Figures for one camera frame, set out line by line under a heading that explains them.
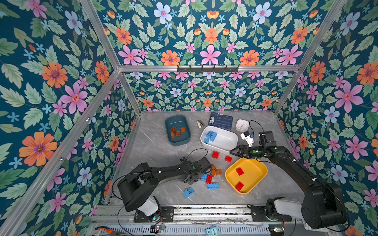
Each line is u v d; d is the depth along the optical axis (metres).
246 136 0.77
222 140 1.04
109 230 0.69
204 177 0.84
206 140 1.01
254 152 0.71
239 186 0.81
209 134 1.02
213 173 0.86
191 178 0.61
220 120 1.13
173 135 1.03
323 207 0.40
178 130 1.07
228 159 0.94
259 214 0.73
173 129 1.07
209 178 0.84
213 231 0.68
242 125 1.08
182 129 1.08
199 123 1.11
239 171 0.87
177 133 1.05
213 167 0.88
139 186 0.43
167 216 0.73
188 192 0.78
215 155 0.95
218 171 0.87
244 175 0.87
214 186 0.81
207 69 0.92
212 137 1.01
